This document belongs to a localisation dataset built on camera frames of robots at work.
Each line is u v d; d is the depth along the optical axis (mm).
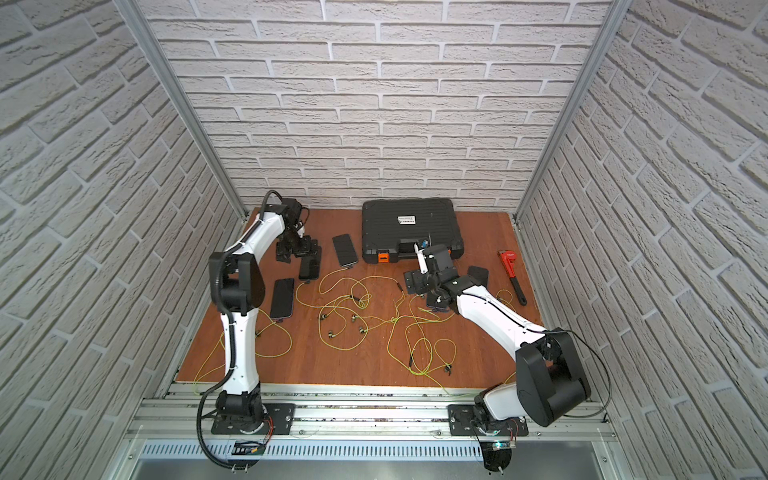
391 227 1070
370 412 775
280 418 738
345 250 1100
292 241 876
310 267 1127
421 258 776
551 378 422
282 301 1001
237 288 606
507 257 1057
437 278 656
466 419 742
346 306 944
